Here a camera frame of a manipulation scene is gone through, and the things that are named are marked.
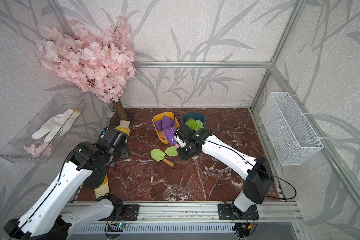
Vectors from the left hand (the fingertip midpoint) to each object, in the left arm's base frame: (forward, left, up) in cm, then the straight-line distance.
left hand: (125, 152), depth 69 cm
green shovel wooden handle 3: (+14, -19, -24) cm, 34 cm away
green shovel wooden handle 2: (+10, -10, -23) cm, 28 cm away
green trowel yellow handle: (+36, -32, -24) cm, 54 cm away
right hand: (+3, -26, -8) cm, 28 cm away
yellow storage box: (+24, -10, -20) cm, 33 cm away
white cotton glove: (+9, +31, +9) cm, 33 cm away
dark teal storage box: (+42, -35, -21) cm, 58 cm away
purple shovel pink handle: (+35, -14, -21) cm, 44 cm away
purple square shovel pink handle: (+12, -20, -4) cm, 23 cm away
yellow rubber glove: (+33, +18, -24) cm, 45 cm away
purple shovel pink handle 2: (+32, -8, -22) cm, 39 cm away
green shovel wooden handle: (+34, -38, -21) cm, 55 cm away
